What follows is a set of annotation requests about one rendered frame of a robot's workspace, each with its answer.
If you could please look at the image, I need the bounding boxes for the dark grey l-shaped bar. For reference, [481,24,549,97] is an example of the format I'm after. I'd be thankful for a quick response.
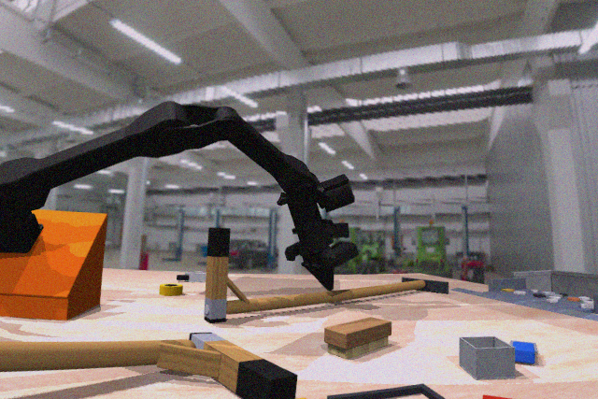
[327,383,445,399]

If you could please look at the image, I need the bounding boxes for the yellow ring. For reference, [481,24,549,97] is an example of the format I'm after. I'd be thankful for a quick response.
[159,284,183,296]

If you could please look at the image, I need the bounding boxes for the blue-handled scraper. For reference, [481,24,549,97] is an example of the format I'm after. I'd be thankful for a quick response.
[510,340,538,364]

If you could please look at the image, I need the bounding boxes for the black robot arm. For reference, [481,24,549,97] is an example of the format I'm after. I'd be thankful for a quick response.
[0,101,355,253]

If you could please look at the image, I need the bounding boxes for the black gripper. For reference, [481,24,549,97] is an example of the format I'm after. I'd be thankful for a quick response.
[284,216,359,291]

